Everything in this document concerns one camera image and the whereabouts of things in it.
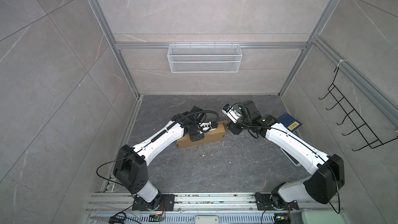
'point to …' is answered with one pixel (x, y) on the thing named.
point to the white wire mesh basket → (204, 58)
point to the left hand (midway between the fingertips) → (199, 127)
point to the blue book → (289, 122)
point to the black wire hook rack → (351, 113)
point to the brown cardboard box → (185, 140)
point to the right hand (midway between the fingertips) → (230, 120)
